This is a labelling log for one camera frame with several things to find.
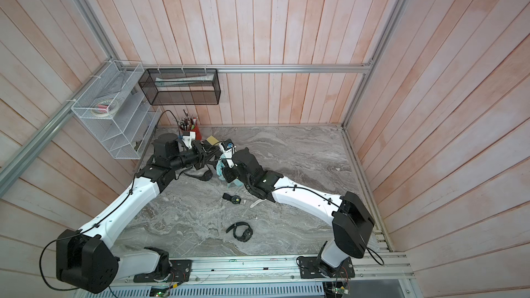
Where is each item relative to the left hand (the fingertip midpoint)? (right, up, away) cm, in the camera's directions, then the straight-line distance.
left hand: (220, 150), depth 76 cm
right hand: (+1, -3, +2) cm, 4 cm away
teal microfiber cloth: (+1, -8, -7) cm, 11 cm away
